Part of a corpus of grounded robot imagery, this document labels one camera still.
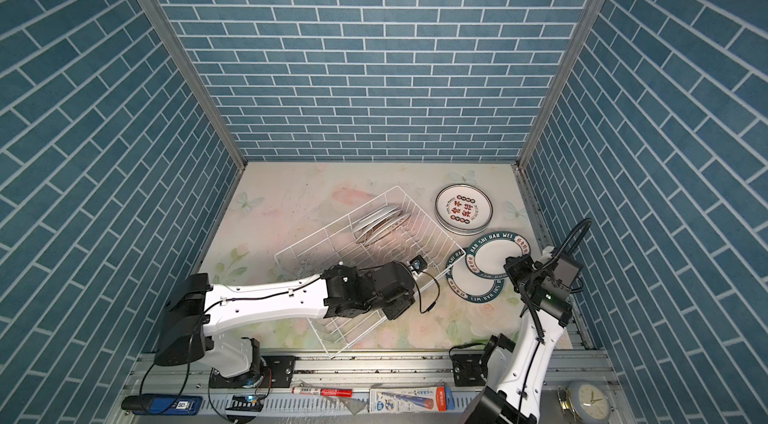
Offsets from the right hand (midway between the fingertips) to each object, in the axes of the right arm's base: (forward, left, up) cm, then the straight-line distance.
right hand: (508, 255), depth 79 cm
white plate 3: (-5, +9, -12) cm, 16 cm away
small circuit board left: (-36, +63, -16) cm, 75 cm away
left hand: (-12, +26, -1) cm, 29 cm away
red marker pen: (-33, +44, -12) cm, 56 cm away
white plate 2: (+4, +4, -8) cm, 10 cm away
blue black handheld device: (-39, +79, -8) cm, 89 cm away
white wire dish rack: (+5, +52, -11) cm, 53 cm away
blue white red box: (-33, +24, -13) cm, 43 cm away
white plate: (+22, +9, -10) cm, 26 cm away
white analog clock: (-30, -16, -10) cm, 35 cm away
